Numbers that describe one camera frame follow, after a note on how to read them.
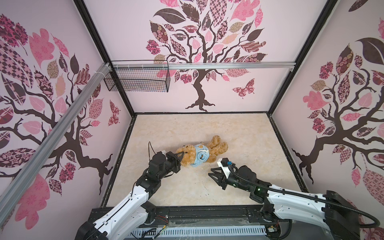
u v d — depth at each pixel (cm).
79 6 67
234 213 76
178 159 70
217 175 70
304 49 84
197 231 70
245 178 52
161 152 77
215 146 85
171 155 70
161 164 60
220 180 65
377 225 40
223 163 65
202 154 74
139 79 122
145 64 92
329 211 42
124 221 46
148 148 60
